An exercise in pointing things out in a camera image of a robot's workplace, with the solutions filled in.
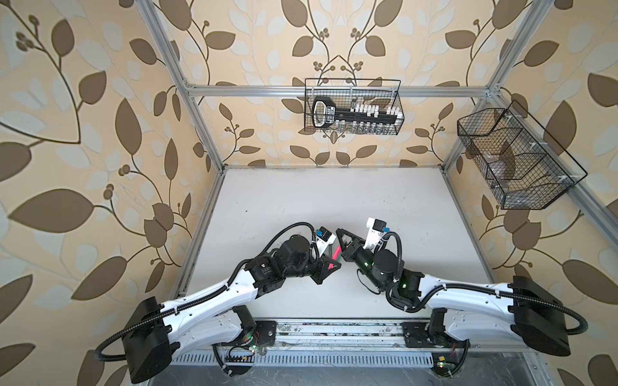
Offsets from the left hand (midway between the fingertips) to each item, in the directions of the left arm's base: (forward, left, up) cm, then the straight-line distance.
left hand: (335, 258), depth 72 cm
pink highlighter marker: (-1, 0, +2) cm, 3 cm away
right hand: (+5, 0, +4) cm, 7 cm away
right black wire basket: (+22, -58, +18) cm, 64 cm away
